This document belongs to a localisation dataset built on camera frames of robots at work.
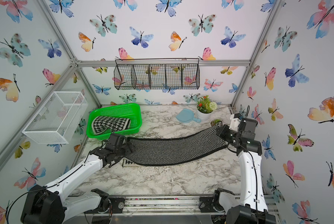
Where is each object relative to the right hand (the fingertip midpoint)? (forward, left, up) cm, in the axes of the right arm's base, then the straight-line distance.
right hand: (218, 127), depth 74 cm
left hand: (-6, +48, -17) cm, 52 cm away
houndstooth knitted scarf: (-3, +35, -25) cm, 44 cm away
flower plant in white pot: (+25, +3, -12) cm, 28 cm away
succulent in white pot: (+17, -3, -18) cm, 25 cm away
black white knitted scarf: (+10, +72, -14) cm, 74 cm away
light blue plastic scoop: (+31, +15, -27) cm, 43 cm away
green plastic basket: (+30, +59, -23) cm, 70 cm away
